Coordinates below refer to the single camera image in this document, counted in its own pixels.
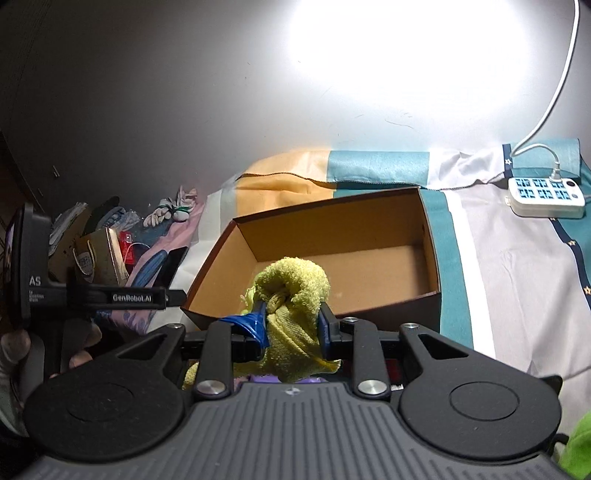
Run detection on white power strip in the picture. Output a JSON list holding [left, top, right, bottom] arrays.
[[508, 177, 586, 219]]

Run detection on beige shoe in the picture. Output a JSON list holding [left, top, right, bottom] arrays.
[[73, 228, 128, 287]]

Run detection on yellow knotted towel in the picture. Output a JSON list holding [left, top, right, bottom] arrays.
[[182, 256, 342, 391]]

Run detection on green plush toy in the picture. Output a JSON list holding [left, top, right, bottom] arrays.
[[559, 411, 591, 479]]

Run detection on white power cable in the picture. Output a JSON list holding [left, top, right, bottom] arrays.
[[509, 0, 581, 182]]

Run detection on black smartphone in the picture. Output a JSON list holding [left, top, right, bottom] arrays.
[[153, 246, 188, 288]]

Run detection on colourful patchwork bed sheet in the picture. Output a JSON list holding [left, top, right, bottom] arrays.
[[94, 138, 591, 434]]

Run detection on brown cardboard box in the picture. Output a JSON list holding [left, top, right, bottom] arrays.
[[181, 188, 442, 331]]

